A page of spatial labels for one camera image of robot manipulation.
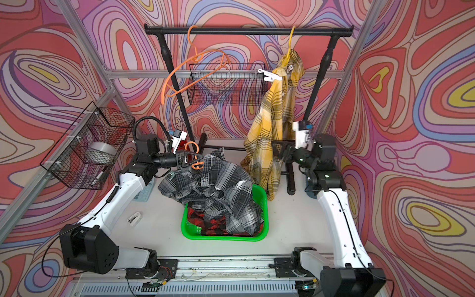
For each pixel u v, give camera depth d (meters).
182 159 0.63
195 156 0.70
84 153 0.75
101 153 0.71
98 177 0.72
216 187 0.69
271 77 0.56
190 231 0.82
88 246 0.40
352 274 0.37
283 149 0.60
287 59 0.61
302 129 0.57
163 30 0.58
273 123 0.61
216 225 0.80
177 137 0.65
